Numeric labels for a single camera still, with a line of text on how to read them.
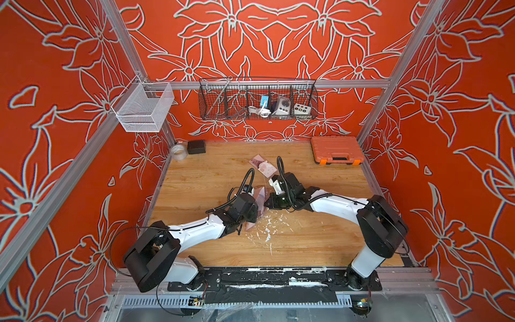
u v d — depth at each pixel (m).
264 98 0.84
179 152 1.13
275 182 0.82
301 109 0.94
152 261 0.42
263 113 0.86
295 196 0.69
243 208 0.65
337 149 1.13
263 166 1.07
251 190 0.79
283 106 0.91
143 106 0.93
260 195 0.90
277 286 0.73
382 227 0.46
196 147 1.15
